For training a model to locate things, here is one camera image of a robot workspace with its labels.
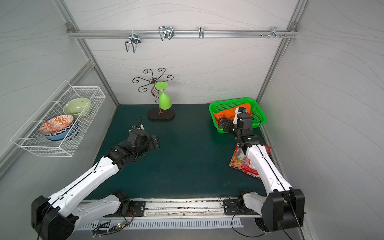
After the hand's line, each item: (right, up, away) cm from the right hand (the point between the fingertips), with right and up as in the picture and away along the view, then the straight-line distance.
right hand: (227, 120), depth 81 cm
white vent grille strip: (-37, -49, -11) cm, 63 cm away
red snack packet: (+9, -24, +5) cm, 26 cm away
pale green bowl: (-76, +7, -10) cm, 77 cm away
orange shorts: (+8, +4, +26) cm, 27 cm away
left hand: (-41, -11, -2) cm, 42 cm away
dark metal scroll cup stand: (-46, +4, +30) cm, 55 cm away
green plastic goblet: (-37, +11, +10) cm, 40 cm away
